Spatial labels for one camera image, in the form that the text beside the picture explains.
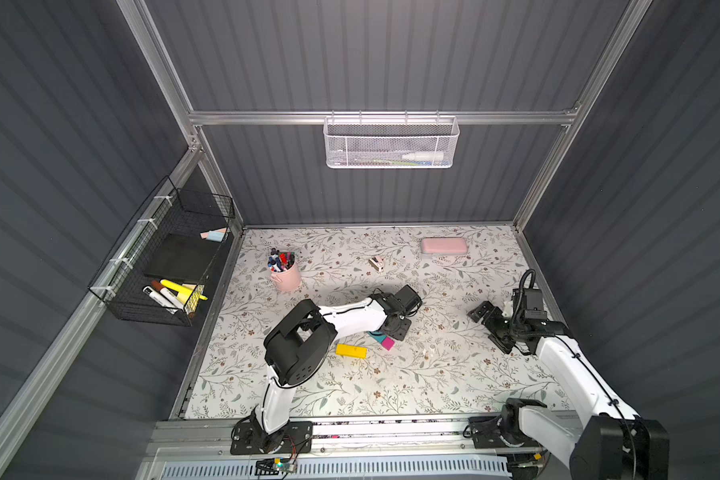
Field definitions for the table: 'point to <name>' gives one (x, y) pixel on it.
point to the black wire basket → (120, 279)
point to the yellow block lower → (352, 351)
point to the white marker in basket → (161, 299)
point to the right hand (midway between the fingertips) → (480, 323)
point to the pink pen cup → (285, 270)
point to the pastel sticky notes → (215, 235)
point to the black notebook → (183, 258)
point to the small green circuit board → (284, 464)
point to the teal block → (378, 336)
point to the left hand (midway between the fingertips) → (400, 331)
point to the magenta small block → (388, 343)
